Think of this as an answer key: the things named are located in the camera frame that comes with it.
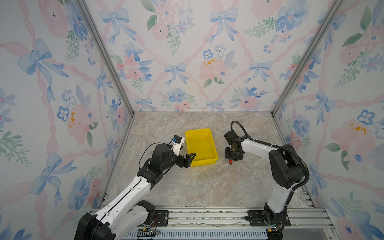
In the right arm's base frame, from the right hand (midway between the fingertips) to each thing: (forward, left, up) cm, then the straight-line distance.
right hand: (229, 156), depth 96 cm
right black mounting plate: (-35, -9, +1) cm, 36 cm away
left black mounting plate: (-35, +38, 0) cm, 51 cm away
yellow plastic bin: (+9, +18, +3) cm, 20 cm away
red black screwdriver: (-4, 0, +1) cm, 5 cm away
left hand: (-7, +25, +20) cm, 33 cm away
